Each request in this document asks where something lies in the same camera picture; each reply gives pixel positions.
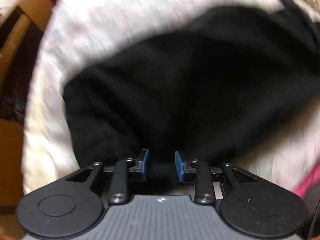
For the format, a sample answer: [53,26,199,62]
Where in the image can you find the black pants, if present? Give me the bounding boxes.
[63,0,319,174]

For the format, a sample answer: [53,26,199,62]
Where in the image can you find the white floral sheet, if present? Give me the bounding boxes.
[21,0,320,196]

